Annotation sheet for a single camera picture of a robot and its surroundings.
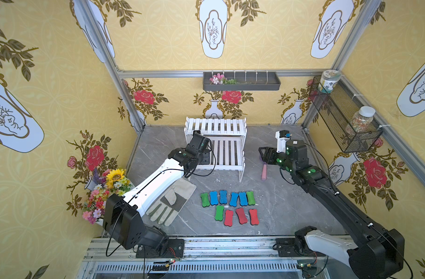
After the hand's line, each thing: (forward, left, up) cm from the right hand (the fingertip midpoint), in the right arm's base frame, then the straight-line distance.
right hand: (268, 147), depth 80 cm
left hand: (-2, +34, -4) cm, 34 cm away
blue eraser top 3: (-17, +15, -23) cm, 32 cm away
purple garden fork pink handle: (-3, -2, -22) cm, 22 cm away
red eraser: (-24, +5, -23) cm, 34 cm away
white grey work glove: (-21, +46, -22) cm, 55 cm away
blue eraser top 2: (-15, +20, -22) cm, 34 cm away
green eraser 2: (-15, +6, -22) cm, 28 cm away
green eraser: (-19, +29, -21) cm, 40 cm away
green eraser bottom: (-23, +22, -22) cm, 39 cm away
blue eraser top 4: (-16, +10, -23) cm, 30 cm away
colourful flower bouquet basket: (-20, +73, -5) cm, 76 cm away
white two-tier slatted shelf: (+12, +18, -9) cm, 24 cm away
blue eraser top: (-17, +25, -21) cm, 36 cm away
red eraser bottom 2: (-24, +11, -22) cm, 35 cm away
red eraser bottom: (-26, +17, -25) cm, 40 cm away
